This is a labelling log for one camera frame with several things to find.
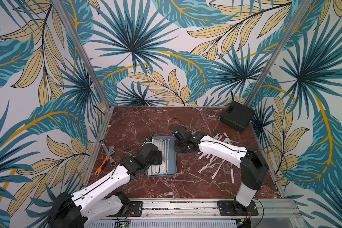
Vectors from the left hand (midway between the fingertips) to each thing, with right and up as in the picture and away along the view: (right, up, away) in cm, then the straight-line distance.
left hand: (155, 156), depth 81 cm
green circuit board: (-14, -32, -10) cm, 36 cm away
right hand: (+12, +4, +5) cm, 14 cm away
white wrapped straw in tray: (+3, +3, +16) cm, 16 cm away
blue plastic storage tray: (+10, -3, +12) cm, 16 cm away
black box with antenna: (+58, +24, +26) cm, 68 cm away
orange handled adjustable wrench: (-31, +1, +12) cm, 33 cm away
